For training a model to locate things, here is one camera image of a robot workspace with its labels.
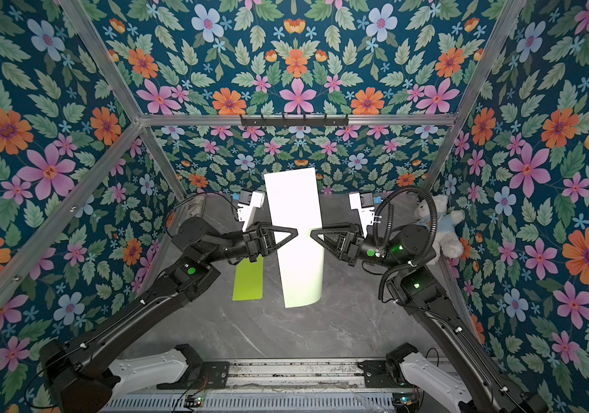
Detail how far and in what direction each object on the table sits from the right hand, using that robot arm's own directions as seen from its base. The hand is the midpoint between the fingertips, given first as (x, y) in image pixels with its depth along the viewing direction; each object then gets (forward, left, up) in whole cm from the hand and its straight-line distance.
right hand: (315, 234), depth 51 cm
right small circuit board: (-23, -26, -48) cm, 59 cm away
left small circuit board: (-25, +34, -46) cm, 63 cm away
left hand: (-1, +5, -1) cm, 5 cm away
